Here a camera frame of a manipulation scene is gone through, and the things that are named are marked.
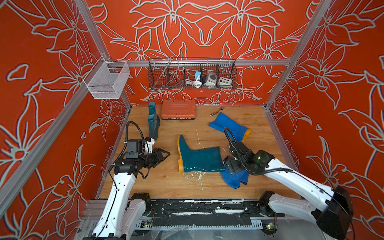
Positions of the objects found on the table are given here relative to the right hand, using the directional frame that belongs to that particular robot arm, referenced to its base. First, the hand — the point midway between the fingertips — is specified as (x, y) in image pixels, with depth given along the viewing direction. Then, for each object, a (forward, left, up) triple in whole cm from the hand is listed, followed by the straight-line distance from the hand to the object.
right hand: (231, 163), depth 79 cm
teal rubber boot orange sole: (+17, +43, +15) cm, 48 cm away
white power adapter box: (+45, +10, +23) cm, 51 cm away
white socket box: (+47, +1, +20) cm, 51 cm away
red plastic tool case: (+46, +33, -5) cm, 57 cm away
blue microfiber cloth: (-7, -1, -4) cm, 8 cm away
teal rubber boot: (+6, +18, -10) cm, 21 cm away
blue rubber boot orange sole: (+23, -10, -3) cm, 25 cm away
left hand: (+1, +34, +7) cm, 35 cm away
